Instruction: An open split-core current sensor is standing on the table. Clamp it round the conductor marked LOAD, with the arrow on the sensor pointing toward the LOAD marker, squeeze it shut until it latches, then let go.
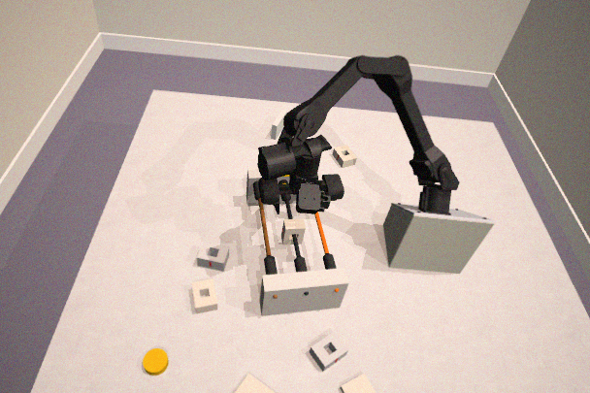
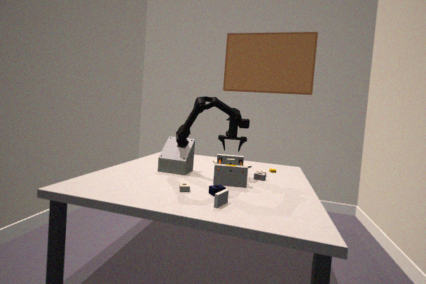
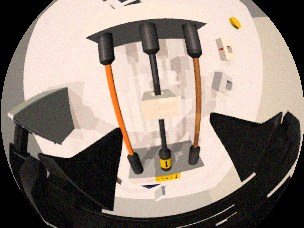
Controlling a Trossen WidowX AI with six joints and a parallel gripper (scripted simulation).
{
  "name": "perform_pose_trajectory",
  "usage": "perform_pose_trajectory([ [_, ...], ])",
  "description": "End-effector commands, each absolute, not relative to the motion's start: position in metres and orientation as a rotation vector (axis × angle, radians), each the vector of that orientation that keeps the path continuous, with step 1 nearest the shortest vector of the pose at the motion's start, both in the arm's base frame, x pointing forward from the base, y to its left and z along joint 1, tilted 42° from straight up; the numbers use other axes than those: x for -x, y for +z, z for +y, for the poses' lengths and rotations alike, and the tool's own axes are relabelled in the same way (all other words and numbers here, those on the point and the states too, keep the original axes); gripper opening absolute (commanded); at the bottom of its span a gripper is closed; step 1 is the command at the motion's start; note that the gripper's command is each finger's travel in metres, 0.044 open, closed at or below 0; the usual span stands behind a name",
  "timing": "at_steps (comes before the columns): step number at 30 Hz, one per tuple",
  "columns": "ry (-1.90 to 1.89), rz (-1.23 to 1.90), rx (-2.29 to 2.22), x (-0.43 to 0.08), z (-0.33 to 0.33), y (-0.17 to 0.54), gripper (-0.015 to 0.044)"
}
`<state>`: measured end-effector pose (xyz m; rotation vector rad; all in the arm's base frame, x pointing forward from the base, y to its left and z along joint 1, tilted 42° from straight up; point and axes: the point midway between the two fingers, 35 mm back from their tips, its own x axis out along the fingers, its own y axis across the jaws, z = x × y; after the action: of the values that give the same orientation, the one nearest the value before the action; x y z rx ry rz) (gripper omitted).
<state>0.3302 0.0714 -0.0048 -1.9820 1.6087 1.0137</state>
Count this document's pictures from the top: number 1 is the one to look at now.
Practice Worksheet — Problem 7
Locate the yellow round disc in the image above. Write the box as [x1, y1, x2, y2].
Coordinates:
[144, 348, 168, 377]

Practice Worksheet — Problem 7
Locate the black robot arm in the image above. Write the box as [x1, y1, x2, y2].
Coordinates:
[257, 55, 459, 215]

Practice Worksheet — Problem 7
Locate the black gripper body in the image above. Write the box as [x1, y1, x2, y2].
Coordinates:
[258, 170, 344, 204]

